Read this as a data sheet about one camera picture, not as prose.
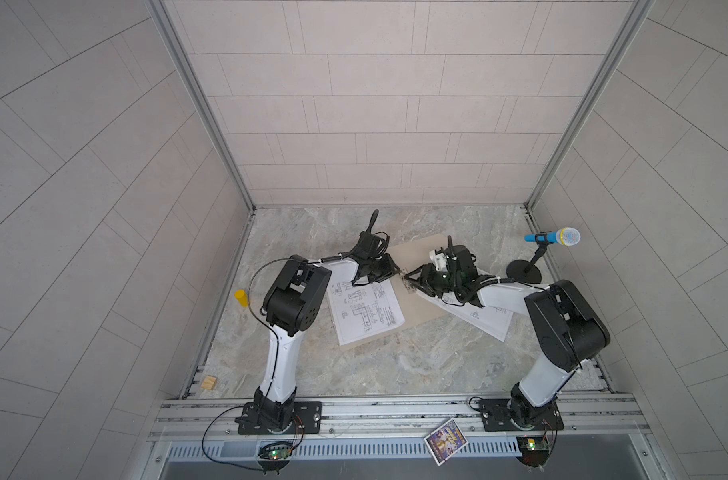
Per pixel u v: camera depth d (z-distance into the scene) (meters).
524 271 0.97
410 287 0.93
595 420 0.72
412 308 0.89
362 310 0.89
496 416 0.71
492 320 0.87
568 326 0.47
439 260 0.85
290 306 0.53
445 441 0.67
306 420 0.71
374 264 0.86
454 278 0.74
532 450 0.68
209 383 0.75
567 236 0.77
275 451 0.64
